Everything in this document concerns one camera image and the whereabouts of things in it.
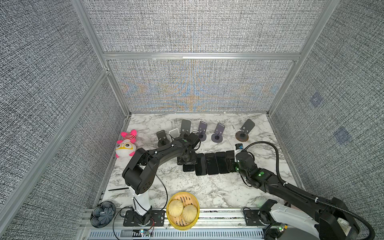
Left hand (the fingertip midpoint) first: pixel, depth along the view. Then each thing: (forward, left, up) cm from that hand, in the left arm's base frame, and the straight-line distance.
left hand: (191, 163), depth 90 cm
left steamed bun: (-25, +9, +4) cm, 26 cm away
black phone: (+3, -19, -2) cm, 20 cm away
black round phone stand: (+16, +18, +3) cm, 24 cm away
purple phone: (-4, +2, +1) cm, 4 cm away
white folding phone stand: (+17, +10, +7) cm, 21 cm away
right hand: (-2, -21, +7) cm, 22 cm away
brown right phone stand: (+19, -37, 0) cm, 42 cm away
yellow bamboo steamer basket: (-30, +7, 0) cm, 31 cm away
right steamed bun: (-27, +2, +3) cm, 27 cm away
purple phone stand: (+21, -20, -2) cm, 29 cm away
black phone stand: (-10, -19, +15) cm, 26 cm away
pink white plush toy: (+11, +39, +4) cm, 41 cm away
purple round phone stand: (+22, -9, +2) cm, 24 cm away
